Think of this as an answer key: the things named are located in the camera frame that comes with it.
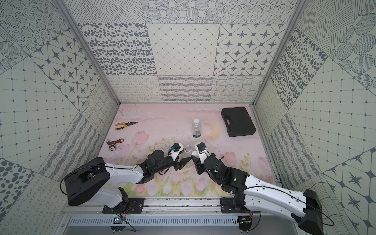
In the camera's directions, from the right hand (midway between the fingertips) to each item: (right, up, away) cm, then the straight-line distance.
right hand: (196, 154), depth 74 cm
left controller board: (-39, -32, -2) cm, 51 cm away
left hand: (-4, +1, +5) cm, 6 cm away
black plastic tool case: (+31, +16, +30) cm, 46 cm away
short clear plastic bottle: (0, +12, +18) cm, 22 cm away
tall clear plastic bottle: (-5, +3, 0) cm, 6 cm away
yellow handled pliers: (-52, +13, +33) cm, 63 cm away
